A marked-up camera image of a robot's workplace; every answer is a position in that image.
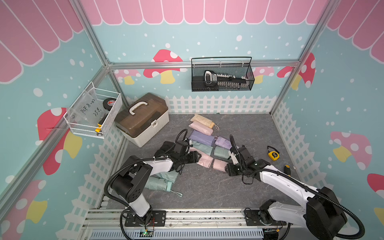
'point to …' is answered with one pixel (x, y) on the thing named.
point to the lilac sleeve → (201, 137)
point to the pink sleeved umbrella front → (219, 165)
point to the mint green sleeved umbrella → (221, 152)
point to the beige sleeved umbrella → (204, 121)
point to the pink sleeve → (205, 160)
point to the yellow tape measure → (273, 155)
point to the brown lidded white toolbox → (144, 120)
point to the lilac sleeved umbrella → (222, 142)
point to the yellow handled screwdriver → (287, 170)
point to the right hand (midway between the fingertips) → (228, 168)
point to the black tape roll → (108, 102)
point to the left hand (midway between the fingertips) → (197, 158)
